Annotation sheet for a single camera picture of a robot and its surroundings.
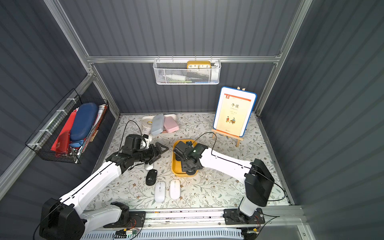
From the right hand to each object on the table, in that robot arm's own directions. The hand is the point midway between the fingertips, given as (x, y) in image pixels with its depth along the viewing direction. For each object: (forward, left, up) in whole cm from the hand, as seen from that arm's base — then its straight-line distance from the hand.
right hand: (190, 165), depth 80 cm
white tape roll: (+36, +35, -8) cm, 51 cm away
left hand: (+4, +13, +6) cm, 15 cm away
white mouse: (-11, +17, -9) cm, 22 cm away
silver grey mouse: (+4, +27, -11) cm, 29 cm away
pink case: (+32, +16, -5) cm, 36 cm away
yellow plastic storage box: (+4, +9, -12) cm, 16 cm away
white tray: (+46, +16, -9) cm, 49 cm away
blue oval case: (+13, +53, +22) cm, 58 cm away
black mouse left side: (-3, +23, -10) cm, 26 cm away
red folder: (-1, +55, +21) cm, 59 cm away
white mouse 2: (-10, +8, -8) cm, 16 cm away
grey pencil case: (+31, +25, -5) cm, 40 cm away
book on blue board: (+30, -26, +13) cm, 42 cm away
